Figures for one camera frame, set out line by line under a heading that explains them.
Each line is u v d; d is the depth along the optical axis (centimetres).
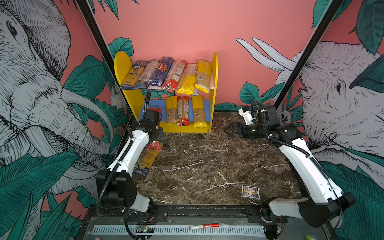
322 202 40
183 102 104
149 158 91
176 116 95
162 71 80
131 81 75
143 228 70
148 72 80
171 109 98
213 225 70
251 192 80
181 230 69
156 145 79
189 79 76
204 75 77
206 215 75
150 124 65
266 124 51
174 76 77
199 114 96
